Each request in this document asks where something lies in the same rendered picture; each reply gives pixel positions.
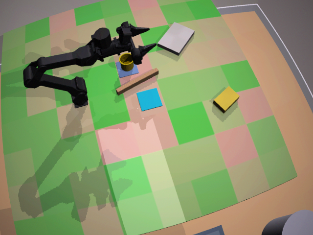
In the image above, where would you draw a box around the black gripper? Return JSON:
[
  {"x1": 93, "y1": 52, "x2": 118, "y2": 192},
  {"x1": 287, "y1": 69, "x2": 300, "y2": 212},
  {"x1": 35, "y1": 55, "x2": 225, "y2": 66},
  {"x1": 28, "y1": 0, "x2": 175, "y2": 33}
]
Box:
[{"x1": 112, "y1": 21, "x2": 157, "y2": 65}]

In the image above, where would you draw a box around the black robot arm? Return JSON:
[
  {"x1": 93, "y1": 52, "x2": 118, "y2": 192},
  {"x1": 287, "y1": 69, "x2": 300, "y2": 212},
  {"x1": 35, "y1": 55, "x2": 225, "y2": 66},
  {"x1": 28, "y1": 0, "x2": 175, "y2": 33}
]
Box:
[{"x1": 23, "y1": 25, "x2": 132, "y2": 108}]

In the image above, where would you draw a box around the yellow rectangular block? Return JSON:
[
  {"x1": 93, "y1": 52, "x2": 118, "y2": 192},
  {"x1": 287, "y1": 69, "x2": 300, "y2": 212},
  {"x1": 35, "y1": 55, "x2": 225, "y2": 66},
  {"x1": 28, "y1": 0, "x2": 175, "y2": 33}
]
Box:
[{"x1": 213, "y1": 86, "x2": 240, "y2": 113}]

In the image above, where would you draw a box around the brown wooden plank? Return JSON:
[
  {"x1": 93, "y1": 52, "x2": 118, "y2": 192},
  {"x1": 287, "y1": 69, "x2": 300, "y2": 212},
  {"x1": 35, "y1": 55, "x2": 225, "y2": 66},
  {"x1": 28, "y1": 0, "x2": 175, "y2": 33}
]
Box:
[{"x1": 116, "y1": 68, "x2": 159, "y2": 95}]

